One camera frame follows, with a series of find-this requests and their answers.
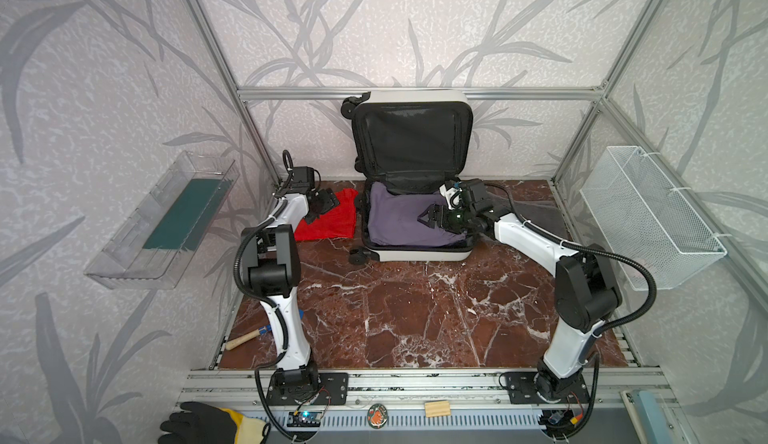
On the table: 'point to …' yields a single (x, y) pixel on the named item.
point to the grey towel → (547, 217)
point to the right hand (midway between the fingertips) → (428, 211)
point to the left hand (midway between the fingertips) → (330, 193)
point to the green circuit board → (304, 419)
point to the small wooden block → (438, 408)
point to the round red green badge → (377, 416)
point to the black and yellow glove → (204, 424)
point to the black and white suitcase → (406, 144)
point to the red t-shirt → (338, 223)
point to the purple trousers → (393, 219)
